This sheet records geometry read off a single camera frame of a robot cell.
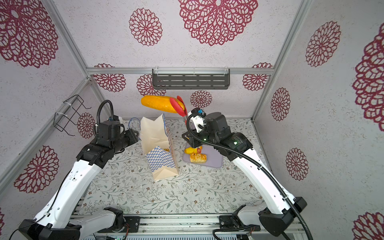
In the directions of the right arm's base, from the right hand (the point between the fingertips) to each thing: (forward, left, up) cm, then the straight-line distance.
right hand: (184, 132), depth 64 cm
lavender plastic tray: (+19, +1, -36) cm, 41 cm away
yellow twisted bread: (+13, -1, -33) cm, 36 cm away
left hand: (+4, +25, -9) cm, 27 cm away
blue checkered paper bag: (+18, +23, -35) cm, 45 cm away
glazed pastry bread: (+8, -6, -34) cm, 36 cm away
